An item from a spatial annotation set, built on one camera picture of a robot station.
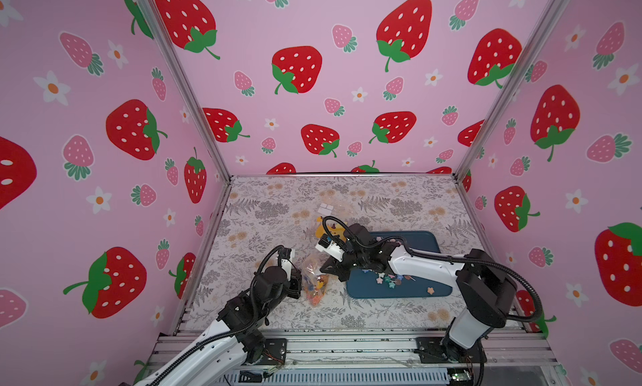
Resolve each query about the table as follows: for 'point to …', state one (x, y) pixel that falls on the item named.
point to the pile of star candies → (390, 279)
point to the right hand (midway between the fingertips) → (320, 273)
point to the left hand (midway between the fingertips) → (302, 270)
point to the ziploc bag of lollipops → (315, 281)
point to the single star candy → (430, 291)
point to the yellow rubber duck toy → (334, 230)
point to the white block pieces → (325, 209)
